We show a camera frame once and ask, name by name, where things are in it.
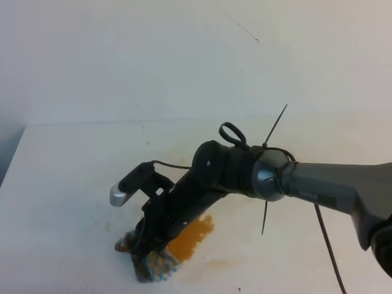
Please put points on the blue and tan striped rag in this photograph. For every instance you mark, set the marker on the blue and tan striped rag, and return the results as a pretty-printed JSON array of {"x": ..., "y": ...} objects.
[{"x": 155, "y": 267}]

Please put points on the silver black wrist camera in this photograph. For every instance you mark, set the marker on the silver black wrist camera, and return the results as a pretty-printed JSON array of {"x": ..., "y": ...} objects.
[{"x": 122, "y": 191}]

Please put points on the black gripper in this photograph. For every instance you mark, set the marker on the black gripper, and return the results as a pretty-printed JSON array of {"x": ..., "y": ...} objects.
[{"x": 170, "y": 209}]

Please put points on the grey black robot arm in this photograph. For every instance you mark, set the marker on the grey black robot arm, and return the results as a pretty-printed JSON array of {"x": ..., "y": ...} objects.
[{"x": 361, "y": 191}]

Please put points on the brown coffee puddle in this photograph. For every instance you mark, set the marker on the brown coffee puddle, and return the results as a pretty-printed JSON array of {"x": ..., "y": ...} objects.
[{"x": 184, "y": 245}]

